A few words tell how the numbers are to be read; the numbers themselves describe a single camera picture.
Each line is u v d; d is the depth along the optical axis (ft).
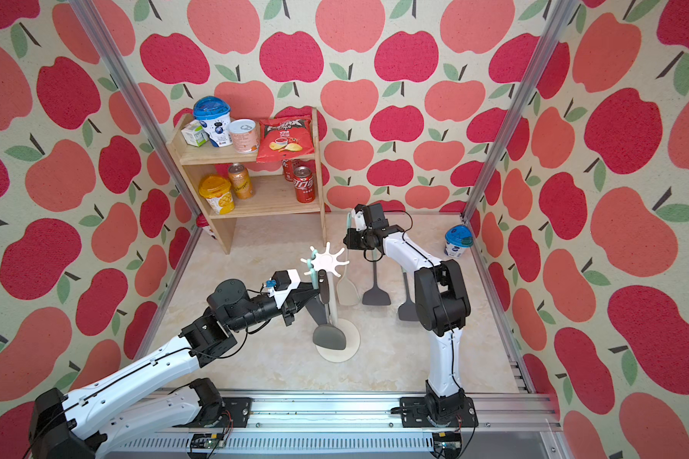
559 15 2.29
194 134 2.54
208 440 2.37
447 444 2.36
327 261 1.89
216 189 2.81
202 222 3.51
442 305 1.78
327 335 2.52
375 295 3.15
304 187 2.95
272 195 3.24
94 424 1.37
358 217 2.97
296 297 1.96
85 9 2.26
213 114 2.42
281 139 2.51
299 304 1.99
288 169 3.30
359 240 2.83
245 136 2.46
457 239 3.32
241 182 2.98
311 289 2.09
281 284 1.79
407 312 3.05
